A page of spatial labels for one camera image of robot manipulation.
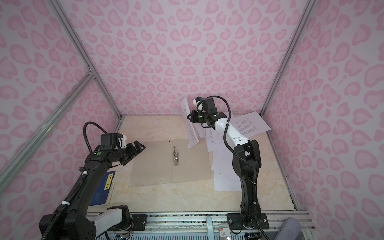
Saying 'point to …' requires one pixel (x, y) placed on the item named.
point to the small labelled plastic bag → (224, 231)
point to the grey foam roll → (290, 230)
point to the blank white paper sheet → (226, 177)
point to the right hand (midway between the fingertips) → (188, 114)
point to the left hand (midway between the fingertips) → (140, 148)
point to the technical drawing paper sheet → (192, 137)
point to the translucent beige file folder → (171, 161)
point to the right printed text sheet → (249, 124)
